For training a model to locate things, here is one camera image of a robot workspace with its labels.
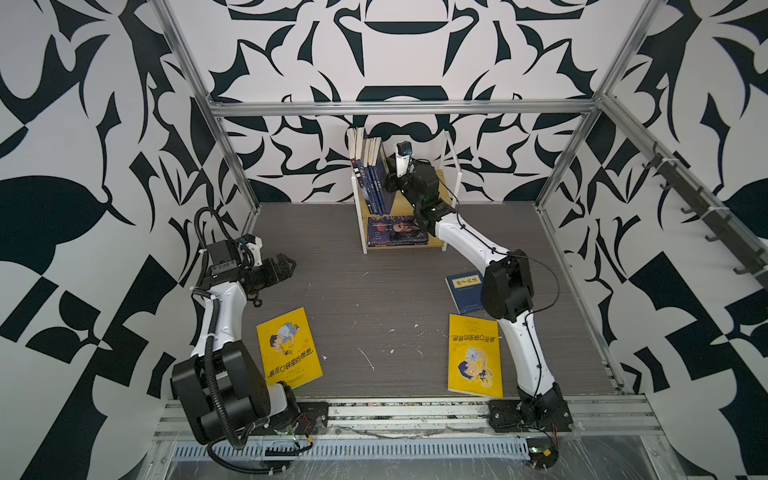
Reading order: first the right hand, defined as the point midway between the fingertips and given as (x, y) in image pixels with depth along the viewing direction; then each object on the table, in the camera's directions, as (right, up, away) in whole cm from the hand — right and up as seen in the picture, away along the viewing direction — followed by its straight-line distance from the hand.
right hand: (387, 154), depth 86 cm
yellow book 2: (+24, -56, -3) cm, 61 cm away
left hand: (-30, -31, -2) cm, 44 cm away
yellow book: (-28, -55, -2) cm, 62 cm away
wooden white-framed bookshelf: (+17, -9, -3) cm, 20 cm away
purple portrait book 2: (+3, -22, +18) cm, 29 cm away
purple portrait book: (-6, -11, -4) cm, 13 cm away
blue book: (-1, -9, -5) cm, 11 cm away
